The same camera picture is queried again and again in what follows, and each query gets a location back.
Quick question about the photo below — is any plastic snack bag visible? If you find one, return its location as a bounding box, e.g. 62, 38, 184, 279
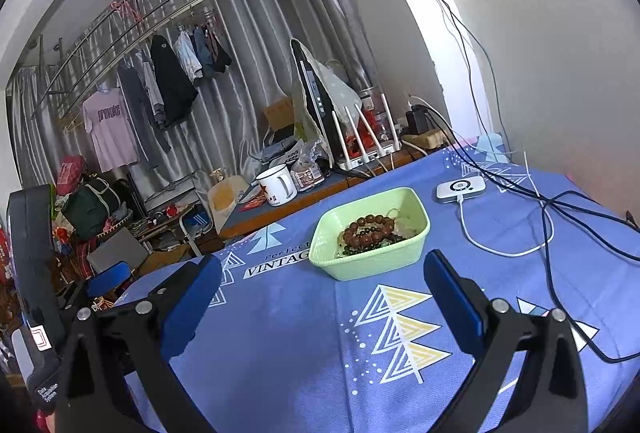
290, 140, 324, 192

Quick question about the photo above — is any cardboard box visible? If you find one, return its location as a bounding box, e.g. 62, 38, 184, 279
262, 97, 295, 132

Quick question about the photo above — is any black cable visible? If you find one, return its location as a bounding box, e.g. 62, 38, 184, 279
351, 0, 640, 364

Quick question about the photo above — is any left hand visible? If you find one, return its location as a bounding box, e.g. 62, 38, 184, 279
36, 410, 56, 433

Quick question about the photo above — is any white small hub device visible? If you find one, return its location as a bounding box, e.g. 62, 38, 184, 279
435, 176, 487, 203

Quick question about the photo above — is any blue printed tablecloth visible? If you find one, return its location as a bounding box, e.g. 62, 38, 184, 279
171, 152, 639, 432

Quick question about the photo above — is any wooden side desk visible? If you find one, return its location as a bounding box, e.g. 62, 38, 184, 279
218, 148, 442, 241

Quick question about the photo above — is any dark bead necklace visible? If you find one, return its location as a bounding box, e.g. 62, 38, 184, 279
342, 231, 407, 258

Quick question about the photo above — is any monitor under beige cloth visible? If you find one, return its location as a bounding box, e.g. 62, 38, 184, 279
290, 38, 362, 167

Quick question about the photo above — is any pink t-shirt hanging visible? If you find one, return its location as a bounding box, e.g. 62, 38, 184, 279
81, 88, 138, 173

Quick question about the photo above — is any grey laptop box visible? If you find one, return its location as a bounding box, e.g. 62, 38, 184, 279
88, 228, 149, 274

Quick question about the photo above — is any green plastic tray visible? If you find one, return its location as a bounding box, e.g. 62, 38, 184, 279
309, 187, 431, 281

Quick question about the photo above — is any white cable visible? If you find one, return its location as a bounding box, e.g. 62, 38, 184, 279
406, 95, 557, 259

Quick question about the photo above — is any white wifi router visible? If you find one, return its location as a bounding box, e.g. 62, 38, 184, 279
331, 94, 401, 176

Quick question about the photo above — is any large brown bead bracelet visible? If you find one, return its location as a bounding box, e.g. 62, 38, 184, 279
342, 213, 397, 248

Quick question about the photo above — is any black hanging garment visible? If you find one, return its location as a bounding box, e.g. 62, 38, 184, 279
151, 34, 198, 127

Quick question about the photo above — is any beige power strip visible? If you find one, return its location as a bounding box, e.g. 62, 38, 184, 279
401, 130, 449, 151

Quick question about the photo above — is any pink red bag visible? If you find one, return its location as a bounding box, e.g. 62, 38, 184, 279
56, 156, 86, 197

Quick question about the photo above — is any white enamel mug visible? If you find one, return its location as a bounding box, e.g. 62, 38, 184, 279
256, 164, 297, 206

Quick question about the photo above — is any dark green duffel bag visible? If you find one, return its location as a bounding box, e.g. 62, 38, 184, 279
62, 176, 122, 240

